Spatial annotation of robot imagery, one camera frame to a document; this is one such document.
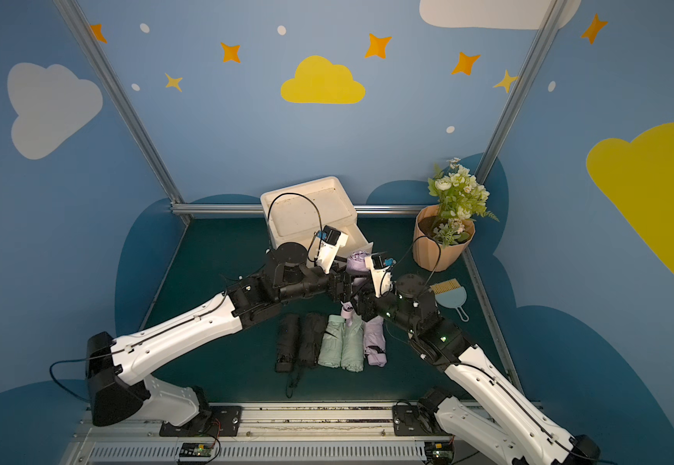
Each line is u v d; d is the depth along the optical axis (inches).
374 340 33.1
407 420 29.4
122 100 33.2
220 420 29.0
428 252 38.7
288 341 33.8
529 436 15.8
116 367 15.8
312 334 33.9
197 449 28.3
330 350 33.0
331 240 21.9
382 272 23.4
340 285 22.1
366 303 23.4
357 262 24.6
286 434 29.0
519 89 32.4
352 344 33.1
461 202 33.9
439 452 28.7
